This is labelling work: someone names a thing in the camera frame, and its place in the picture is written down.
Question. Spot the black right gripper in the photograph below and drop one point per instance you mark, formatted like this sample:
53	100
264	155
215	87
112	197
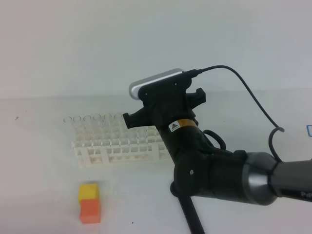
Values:
166	101

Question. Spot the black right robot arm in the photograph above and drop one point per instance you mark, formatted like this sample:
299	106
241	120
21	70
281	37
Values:
203	165

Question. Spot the white plastic test tube rack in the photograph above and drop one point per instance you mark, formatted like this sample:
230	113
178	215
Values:
105	139

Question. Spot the black stand pole with knob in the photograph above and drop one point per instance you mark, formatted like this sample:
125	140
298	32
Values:
189	211

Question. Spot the yellow foam cube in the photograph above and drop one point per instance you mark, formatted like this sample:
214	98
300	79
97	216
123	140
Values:
88	191

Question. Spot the orange foam cube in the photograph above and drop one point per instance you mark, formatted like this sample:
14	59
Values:
90	211

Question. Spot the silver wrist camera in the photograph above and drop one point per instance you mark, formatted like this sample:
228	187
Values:
137	85

